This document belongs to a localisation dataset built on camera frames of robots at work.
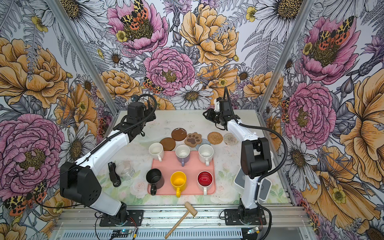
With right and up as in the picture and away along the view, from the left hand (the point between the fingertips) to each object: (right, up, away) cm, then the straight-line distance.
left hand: (147, 114), depth 86 cm
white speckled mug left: (+4, -22, +7) cm, 23 cm away
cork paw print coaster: (+26, -16, +19) cm, 36 cm away
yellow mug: (+18, -37, 0) cm, 41 cm away
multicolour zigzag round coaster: (+51, -16, +19) cm, 57 cm away
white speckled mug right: (+34, -25, +11) cm, 43 cm away
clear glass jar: (-15, -32, +4) cm, 36 cm away
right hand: (+32, -1, +9) cm, 33 cm away
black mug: (+4, -35, 0) cm, 35 cm away
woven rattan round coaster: (+41, -15, +20) cm, 48 cm away
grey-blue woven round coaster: (+33, -17, +17) cm, 41 cm away
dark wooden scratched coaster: (+16, -13, +22) cm, 30 cm away
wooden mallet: (+25, -48, -10) cm, 55 cm away
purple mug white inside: (+19, -24, +10) cm, 32 cm away
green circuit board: (-7, -56, -15) cm, 59 cm away
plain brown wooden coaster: (+9, -19, +16) cm, 26 cm away
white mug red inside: (+33, -36, -1) cm, 49 cm away
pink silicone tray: (+25, -33, +7) cm, 42 cm away
